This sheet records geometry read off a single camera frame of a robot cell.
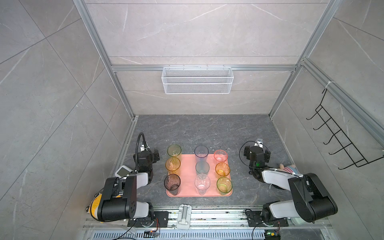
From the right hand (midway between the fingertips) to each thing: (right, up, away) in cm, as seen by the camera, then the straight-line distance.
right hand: (256, 146), depth 92 cm
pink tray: (-43, -22, -9) cm, 49 cm away
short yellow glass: (-23, -13, -6) cm, 26 cm away
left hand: (-70, -1, 0) cm, 70 cm away
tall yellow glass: (-52, -9, -6) cm, 53 cm away
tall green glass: (-53, -3, +4) cm, 53 cm away
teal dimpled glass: (-35, -12, -5) cm, 37 cm away
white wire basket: (-37, +45, +9) cm, 59 cm away
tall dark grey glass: (-51, -17, -15) cm, 56 cm away
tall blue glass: (-35, -4, -2) cm, 35 cm away
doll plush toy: (+18, -12, -7) cm, 22 cm away
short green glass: (-22, -21, -9) cm, 32 cm away
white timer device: (-82, -14, -5) cm, 83 cm away
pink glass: (-22, -6, +1) cm, 23 cm away
